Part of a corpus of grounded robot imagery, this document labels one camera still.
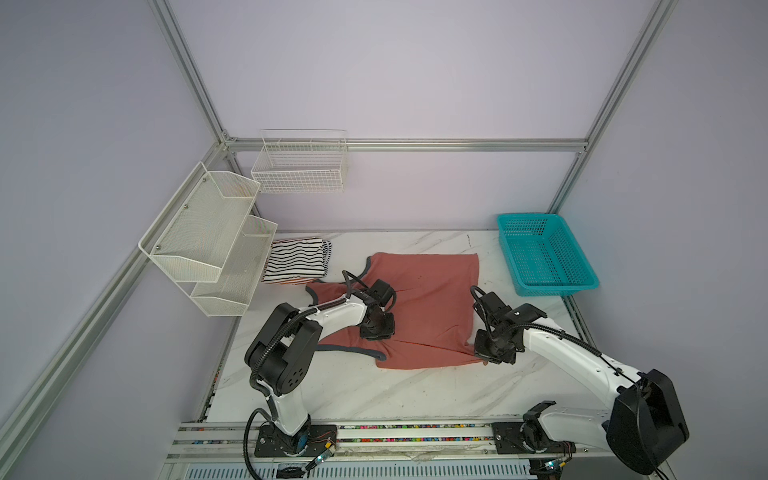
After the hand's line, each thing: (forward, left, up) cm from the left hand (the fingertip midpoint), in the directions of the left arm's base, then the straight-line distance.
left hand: (385, 337), depth 90 cm
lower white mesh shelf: (+10, +47, +9) cm, 49 cm away
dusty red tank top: (+13, -16, -1) cm, 21 cm away
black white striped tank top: (+25, +31, +6) cm, 40 cm away
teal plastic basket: (+34, -61, -1) cm, 70 cm away
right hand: (-7, -26, +5) cm, 28 cm away
